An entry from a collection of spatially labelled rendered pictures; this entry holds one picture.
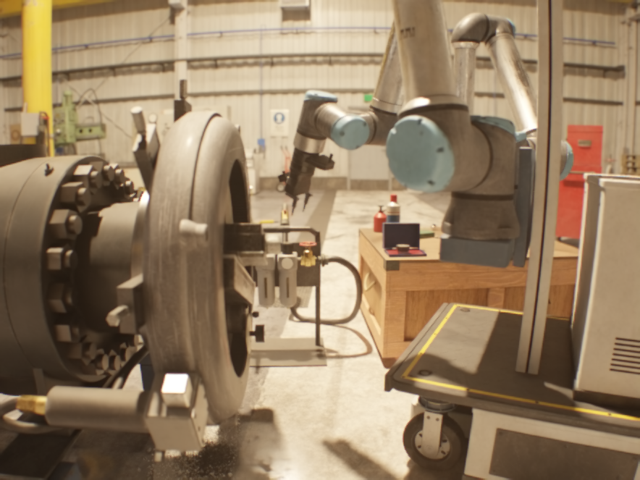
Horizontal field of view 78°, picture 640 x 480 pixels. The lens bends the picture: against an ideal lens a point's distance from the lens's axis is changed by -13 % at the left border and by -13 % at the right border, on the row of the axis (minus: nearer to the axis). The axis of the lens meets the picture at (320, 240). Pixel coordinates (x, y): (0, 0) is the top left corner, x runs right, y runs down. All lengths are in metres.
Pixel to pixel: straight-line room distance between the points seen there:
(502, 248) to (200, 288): 0.63
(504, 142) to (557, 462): 0.76
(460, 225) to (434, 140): 0.26
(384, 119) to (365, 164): 10.47
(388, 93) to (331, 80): 10.73
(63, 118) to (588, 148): 11.06
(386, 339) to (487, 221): 0.99
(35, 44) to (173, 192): 4.08
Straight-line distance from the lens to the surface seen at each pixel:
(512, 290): 2.03
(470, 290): 1.95
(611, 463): 1.20
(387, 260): 1.79
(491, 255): 1.02
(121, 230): 1.05
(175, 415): 0.77
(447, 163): 0.86
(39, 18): 4.87
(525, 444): 1.17
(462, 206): 1.04
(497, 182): 1.04
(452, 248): 1.04
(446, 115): 0.90
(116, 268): 1.03
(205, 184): 0.82
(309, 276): 2.00
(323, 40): 12.12
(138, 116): 0.83
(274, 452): 1.44
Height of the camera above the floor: 0.87
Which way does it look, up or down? 11 degrees down
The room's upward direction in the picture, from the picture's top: straight up
